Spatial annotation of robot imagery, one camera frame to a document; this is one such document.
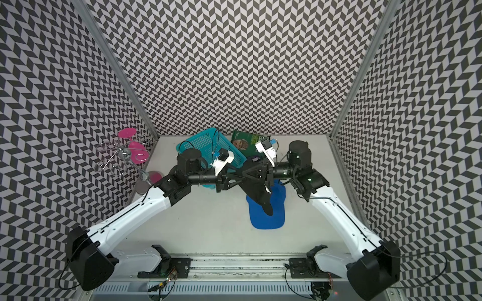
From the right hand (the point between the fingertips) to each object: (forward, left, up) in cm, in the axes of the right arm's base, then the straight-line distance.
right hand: (245, 177), depth 62 cm
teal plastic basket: (+44, +22, -32) cm, 59 cm away
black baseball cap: (-4, -4, -2) cm, 6 cm away
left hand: (+3, +2, -4) cm, 5 cm away
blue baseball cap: (-2, -5, -33) cm, 33 cm away
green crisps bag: (+42, +2, -29) cm, 52 cm away
